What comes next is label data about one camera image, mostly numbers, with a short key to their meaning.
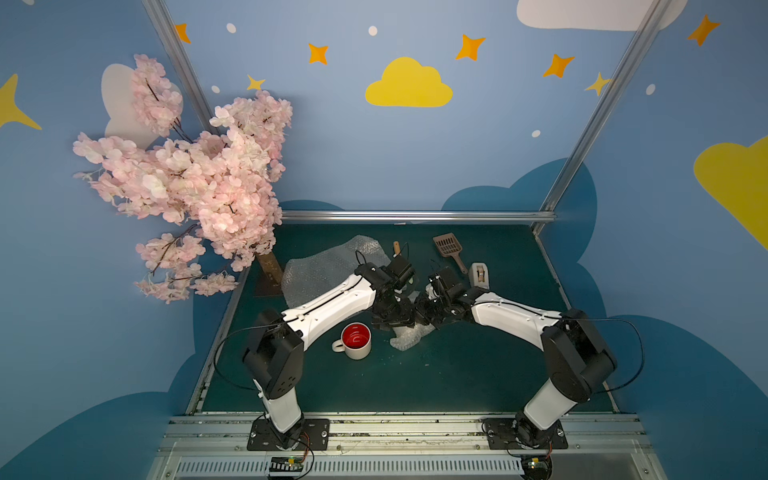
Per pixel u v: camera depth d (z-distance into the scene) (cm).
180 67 77
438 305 77
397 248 113
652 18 70
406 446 74
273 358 45
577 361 46
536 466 73
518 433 67
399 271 67
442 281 72
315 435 74
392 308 70
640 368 44
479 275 102
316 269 108
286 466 73
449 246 116
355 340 88
